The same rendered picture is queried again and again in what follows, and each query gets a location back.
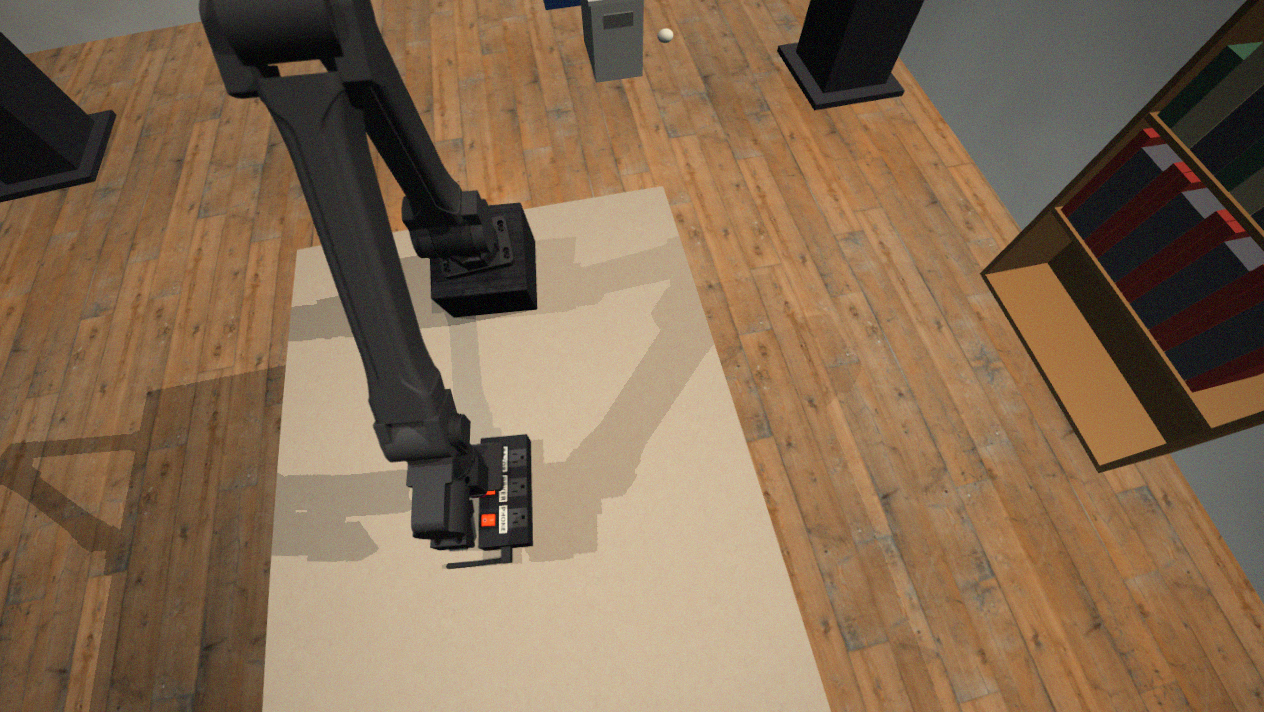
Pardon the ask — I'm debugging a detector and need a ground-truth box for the black power strip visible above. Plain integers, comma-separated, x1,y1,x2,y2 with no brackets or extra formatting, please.
446,434,533,569

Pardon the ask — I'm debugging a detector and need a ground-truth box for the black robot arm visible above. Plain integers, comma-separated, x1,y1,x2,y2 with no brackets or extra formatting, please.
198,0,514,551

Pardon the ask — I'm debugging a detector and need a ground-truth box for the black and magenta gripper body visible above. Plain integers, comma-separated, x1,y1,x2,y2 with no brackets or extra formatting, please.
458,443,504,491

